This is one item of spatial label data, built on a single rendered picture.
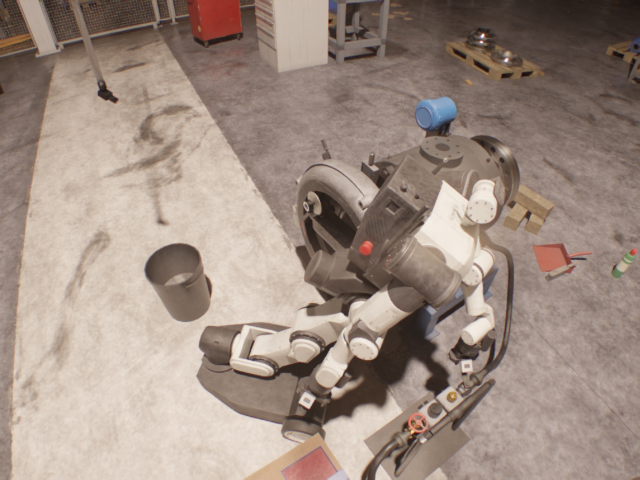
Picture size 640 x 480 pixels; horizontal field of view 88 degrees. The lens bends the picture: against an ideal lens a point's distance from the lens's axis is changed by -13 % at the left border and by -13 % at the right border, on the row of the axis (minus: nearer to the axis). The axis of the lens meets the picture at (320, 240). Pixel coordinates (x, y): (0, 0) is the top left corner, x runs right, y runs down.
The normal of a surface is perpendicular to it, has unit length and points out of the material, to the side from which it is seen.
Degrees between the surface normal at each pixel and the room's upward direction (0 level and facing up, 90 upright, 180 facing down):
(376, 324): 84
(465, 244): 27
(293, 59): 90
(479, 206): 84
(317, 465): 0
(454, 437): 0
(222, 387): 0
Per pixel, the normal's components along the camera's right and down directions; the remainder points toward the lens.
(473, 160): 0.20, -0.44
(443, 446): 0.00, -0.71
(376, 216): -0.42, 0.55
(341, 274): -0.29, -0.72
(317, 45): 0.46, 0.63
